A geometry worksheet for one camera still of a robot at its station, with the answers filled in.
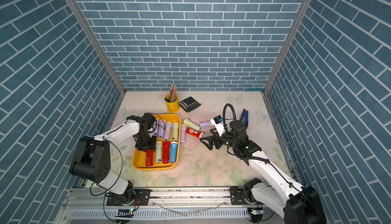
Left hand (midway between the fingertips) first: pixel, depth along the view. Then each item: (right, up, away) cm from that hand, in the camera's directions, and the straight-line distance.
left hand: (155, 150), depth 86 cm
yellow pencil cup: (+7, +25, +17) cm, 31 cm away
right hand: (+30, +10, -9) cm, 33 cm away
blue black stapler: (+56, +17, +16) cm, 60 cm away
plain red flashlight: (-2, -3, -4) cm, 5 cm away
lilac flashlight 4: (+28, +13, +14) cm, 34 cm away
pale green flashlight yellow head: (+10, +10, +10) cm, 17 cm away
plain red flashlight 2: (+6, -1, 0) cm, 6 cm away
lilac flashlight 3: (+15, +11, +9) cm, 20 cm away
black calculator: (+17, +26, +23) cm, 39 cm away
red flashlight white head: (+24, +8, +7) cm, 26 cm away
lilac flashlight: (+2, +11, +7) cm, 13 cm away
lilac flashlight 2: (+6, +12, +9) cm, 16 cm away
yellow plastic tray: (-7, -3, -6) cm, 9 cm away
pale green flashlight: (+2, -1, 0) cm, 3 cm away
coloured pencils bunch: (+7, +34, +16) cm, 38 cm away
